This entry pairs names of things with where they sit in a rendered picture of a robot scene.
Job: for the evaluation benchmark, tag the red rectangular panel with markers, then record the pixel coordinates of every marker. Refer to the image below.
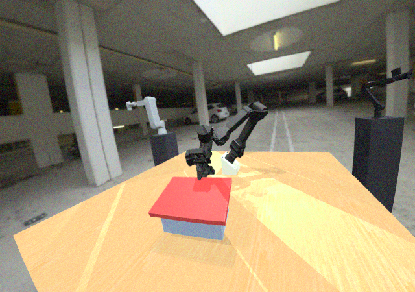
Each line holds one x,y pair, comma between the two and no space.
198,201

